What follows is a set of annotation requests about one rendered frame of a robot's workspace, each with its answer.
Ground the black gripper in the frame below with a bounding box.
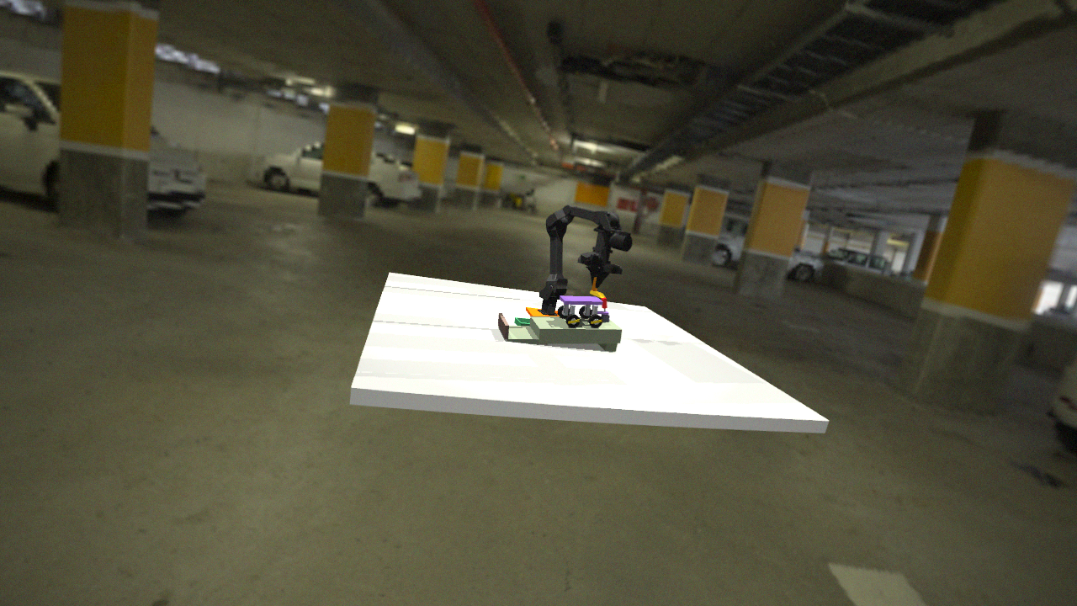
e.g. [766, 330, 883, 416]
[586, 244, 623, 288]

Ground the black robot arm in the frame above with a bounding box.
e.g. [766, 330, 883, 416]
[539, 205, 632, 316]

